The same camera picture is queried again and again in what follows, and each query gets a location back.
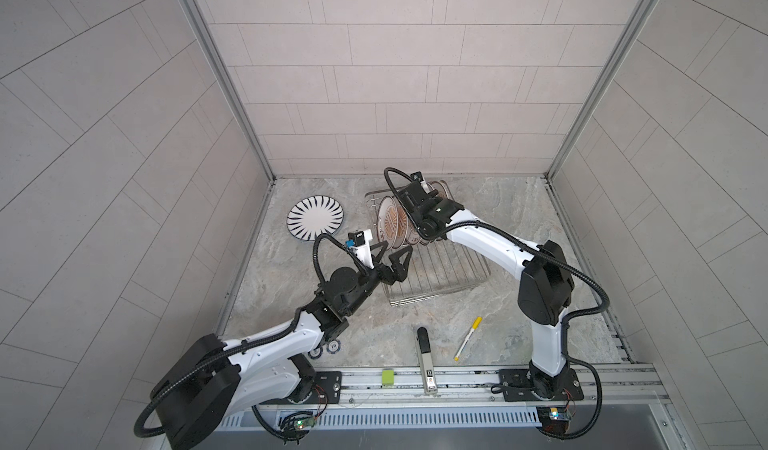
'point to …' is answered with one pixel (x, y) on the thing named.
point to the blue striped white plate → (315, 215)
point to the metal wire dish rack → (435, 267)
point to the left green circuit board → (303, 423)
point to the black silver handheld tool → (428, 374)
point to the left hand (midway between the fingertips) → (408, 246)
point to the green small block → (387, 377)
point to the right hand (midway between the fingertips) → (424, 206)
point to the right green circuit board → (559, 413)
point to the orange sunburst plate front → (388, 221)
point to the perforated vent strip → (388, 418)
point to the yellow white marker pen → (475, 325)
